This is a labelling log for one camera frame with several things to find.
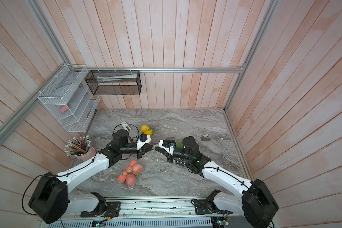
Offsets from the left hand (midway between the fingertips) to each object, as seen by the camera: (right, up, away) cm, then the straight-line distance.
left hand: (153, 148), depth 77 cm
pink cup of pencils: (-45, -2, +8) cm, 46 cm away
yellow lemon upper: (-10, +11, +24) cm, 28 cm away
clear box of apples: (-14, -16, +5) cm, 22 cm away
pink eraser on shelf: (-53, +23, +5) cm, 58 cm away
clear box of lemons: (-6, +9, +28) cm, 30 cm away
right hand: (+2, +1, -5) cm, 5 cm away
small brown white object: (+35, +3, +23) cm, 42 cm away
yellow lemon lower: (-7, +7, +25) cm, 27 cm away
